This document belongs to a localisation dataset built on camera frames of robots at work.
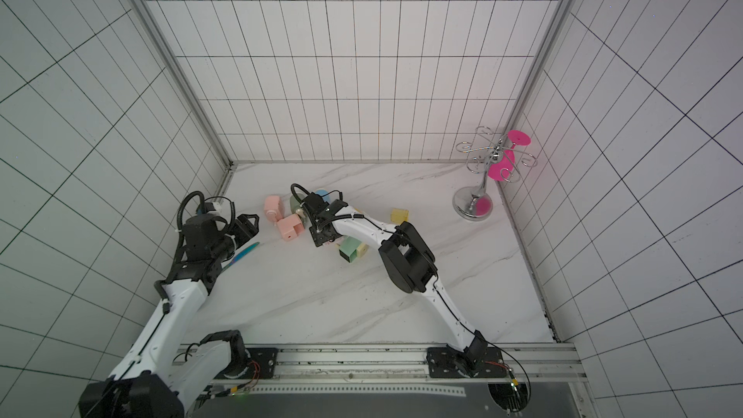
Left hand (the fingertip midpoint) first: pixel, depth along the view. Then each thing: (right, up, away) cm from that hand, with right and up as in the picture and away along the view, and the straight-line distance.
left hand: (251, 226), depth 83 cm
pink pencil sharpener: (+1, +4, +14) cm, 15 cm away
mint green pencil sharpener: (+28, -8, +7) cm, 30 cm away
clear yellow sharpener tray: (+45, +1, +18) cm, 48 cm away
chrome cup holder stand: (+73, +5, +22) cm, 76 cm away
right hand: (+22, -2, +16) cm, 27 cm away
